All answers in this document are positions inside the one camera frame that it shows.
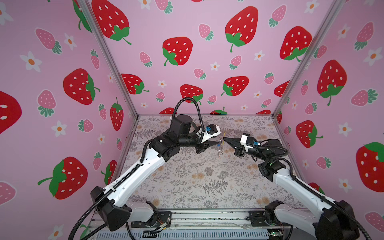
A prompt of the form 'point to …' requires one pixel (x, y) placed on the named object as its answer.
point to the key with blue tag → (218, 145)
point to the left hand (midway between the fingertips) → (216, 137)
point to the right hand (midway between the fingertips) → (224, 137)
